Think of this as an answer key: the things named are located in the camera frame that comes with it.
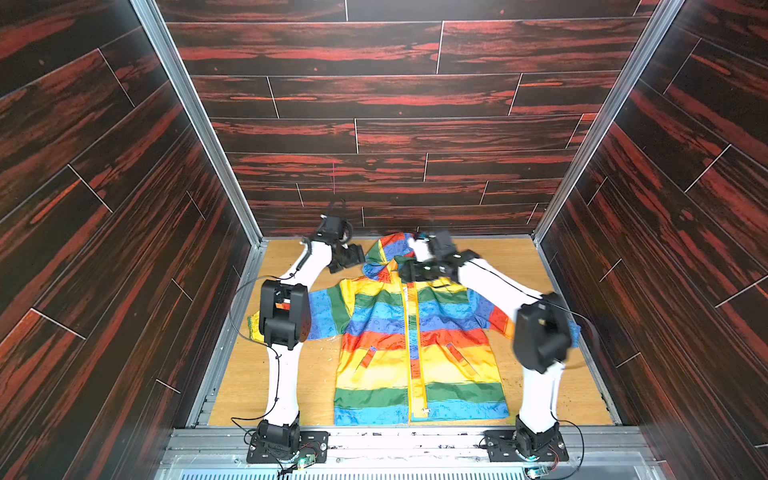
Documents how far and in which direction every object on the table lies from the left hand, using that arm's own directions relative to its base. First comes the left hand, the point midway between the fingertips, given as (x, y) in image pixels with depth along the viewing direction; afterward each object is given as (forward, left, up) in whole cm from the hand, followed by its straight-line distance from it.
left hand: (359, 260), depth 102 cm
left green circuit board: (-58, +8, -6) cm, 59 cm away
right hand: (-6, -18, +4) cm, 19 cm away
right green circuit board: (-59, -47, -8) cm, 76 cm away
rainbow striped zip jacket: (-28, -18, -9) cm, 35 cm away
